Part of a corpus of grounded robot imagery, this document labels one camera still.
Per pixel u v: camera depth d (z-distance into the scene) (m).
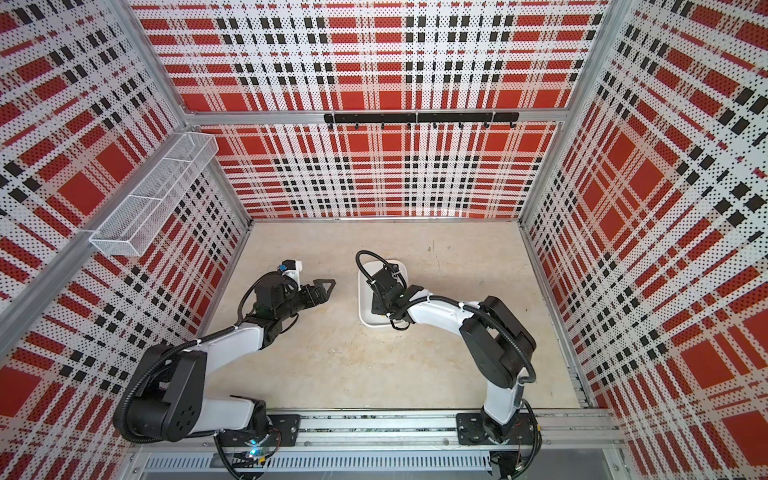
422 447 0.73
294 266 0.82
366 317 0.90
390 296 0.70
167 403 0.43
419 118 0.88
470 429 0.73
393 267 0.83
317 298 0.80
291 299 0.78
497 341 0.48
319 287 0.80
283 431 0.74
